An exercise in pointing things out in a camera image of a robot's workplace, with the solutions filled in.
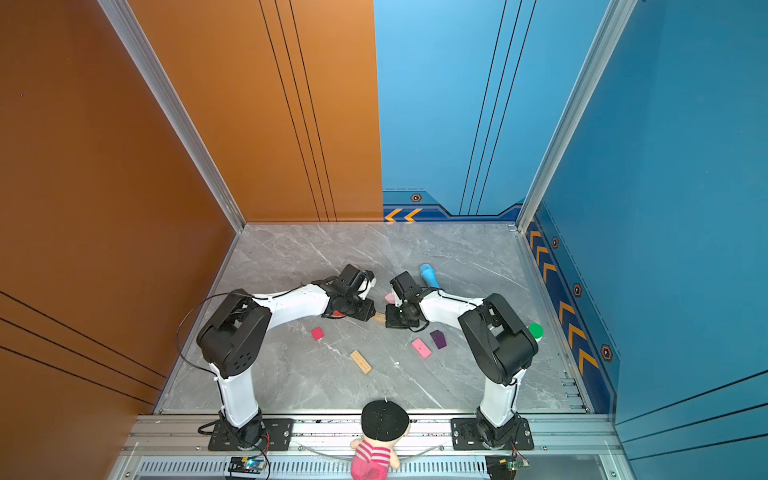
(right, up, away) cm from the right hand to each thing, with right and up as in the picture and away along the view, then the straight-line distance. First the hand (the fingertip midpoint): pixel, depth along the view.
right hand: (386, 323), depth 93 cm
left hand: (-4, +4, +2) cm, 6 cm away
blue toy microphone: (+15, +14, +8) cm, 22 cm away
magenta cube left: (-21, -3, -1) cm, 22 cm away
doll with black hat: (0, -17, -25) cm, 30 cm away
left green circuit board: (-33, -28, -22) cm, 49 cm away
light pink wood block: (+1, +7, +4) cm, 8 cm away
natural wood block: (-2, +1, 0) cm, 2 cm away
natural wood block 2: (-8, -8, -8) cm, 14 cm away
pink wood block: (+10, -6, -6) cm, 14 cm away
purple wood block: (+16, -4, -3) cm, 17 cm away
